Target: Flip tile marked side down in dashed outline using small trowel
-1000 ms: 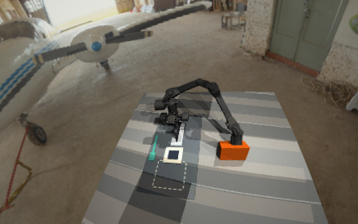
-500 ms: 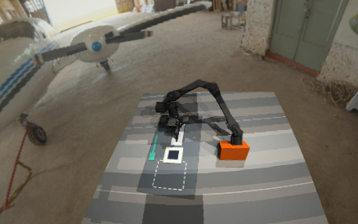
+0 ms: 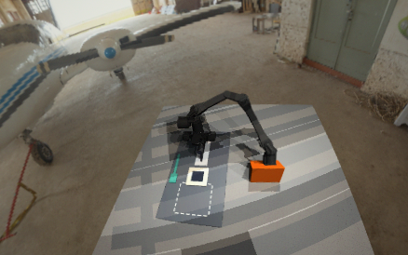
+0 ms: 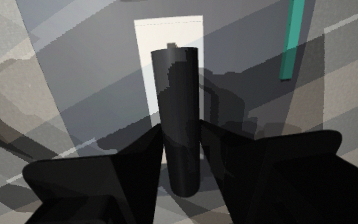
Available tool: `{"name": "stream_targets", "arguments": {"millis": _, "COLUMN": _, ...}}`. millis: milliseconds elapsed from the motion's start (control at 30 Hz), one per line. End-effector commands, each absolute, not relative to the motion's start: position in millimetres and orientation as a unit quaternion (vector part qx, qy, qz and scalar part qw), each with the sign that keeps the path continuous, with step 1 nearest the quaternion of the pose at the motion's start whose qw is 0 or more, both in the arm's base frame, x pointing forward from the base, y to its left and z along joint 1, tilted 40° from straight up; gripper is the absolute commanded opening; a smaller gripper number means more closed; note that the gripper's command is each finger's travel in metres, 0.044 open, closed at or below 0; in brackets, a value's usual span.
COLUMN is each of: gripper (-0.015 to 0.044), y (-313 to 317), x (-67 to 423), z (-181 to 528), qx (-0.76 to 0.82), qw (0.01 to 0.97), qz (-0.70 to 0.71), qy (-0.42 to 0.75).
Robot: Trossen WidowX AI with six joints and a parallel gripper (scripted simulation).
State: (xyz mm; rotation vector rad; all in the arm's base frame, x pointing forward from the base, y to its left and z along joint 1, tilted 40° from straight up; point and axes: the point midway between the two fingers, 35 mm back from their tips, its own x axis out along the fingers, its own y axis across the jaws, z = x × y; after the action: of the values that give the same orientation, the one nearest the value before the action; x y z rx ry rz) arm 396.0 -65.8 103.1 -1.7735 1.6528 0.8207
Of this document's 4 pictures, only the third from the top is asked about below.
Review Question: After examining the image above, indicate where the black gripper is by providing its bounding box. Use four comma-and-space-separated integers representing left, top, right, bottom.
183, 125, 216, 146

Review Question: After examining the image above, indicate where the cream square tile with dark centre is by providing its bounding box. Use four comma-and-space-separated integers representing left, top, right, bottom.
186, 168, 209, 186

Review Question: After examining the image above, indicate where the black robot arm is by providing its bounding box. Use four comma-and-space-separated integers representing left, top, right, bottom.
177, 90, 278, 166

